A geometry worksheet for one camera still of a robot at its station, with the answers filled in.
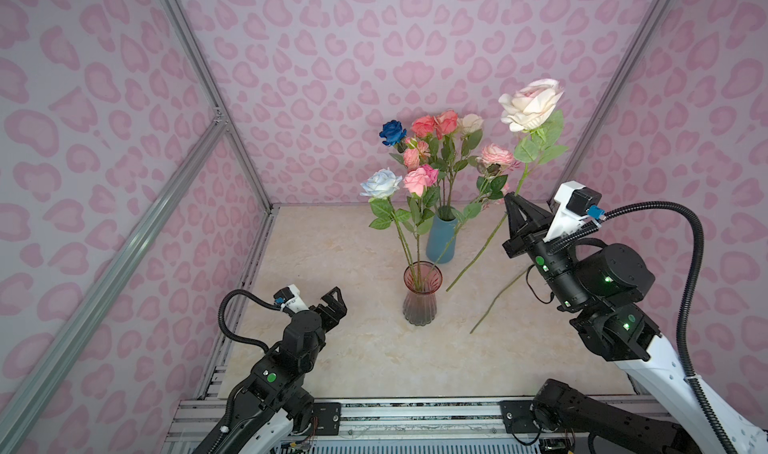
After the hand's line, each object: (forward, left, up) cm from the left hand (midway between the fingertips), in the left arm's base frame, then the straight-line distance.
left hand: (332, 293), depth 76 cm
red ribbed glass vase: (+4, -23, -2) cm, 23 cm away
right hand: (+1, -35, +33) cm, 48 cm away
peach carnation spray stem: (+6, -47, -19) cm, 51 cm away
